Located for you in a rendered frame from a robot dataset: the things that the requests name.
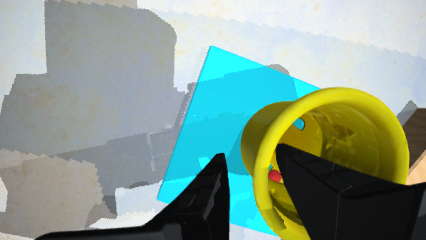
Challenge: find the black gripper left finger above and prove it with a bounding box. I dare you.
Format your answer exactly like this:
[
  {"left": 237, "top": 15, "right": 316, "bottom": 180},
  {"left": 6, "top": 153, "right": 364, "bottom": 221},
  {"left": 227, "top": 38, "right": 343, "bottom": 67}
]
[{"left": 35, "top": 153, "right": 231, "bottom": 240}]

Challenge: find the yellow cup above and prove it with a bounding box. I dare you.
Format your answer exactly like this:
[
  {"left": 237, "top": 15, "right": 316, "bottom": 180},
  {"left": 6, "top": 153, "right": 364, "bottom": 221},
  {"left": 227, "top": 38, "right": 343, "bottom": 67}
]
[{"left": 241, "top": 87, "right": 410, "bottom": 240}]

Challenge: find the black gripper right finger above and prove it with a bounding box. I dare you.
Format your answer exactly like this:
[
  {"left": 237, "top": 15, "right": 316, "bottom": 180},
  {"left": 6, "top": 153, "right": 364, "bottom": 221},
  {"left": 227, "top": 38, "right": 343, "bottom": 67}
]
[{"left": 275, "top": 143, "right": 426, "bottom": 240}]

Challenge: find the light wooden plank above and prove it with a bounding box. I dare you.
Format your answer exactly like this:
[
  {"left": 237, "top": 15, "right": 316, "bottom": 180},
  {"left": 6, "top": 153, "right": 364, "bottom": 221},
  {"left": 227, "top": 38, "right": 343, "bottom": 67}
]
[{"left": 402, "top": 107, "right": 426, "bottom": 185}]

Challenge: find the red marble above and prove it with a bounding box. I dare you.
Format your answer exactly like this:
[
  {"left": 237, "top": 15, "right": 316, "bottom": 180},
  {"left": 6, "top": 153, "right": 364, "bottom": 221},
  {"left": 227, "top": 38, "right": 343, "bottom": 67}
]
[{"left": 268, "top": 169, "right": 282, "bottom": 182}]

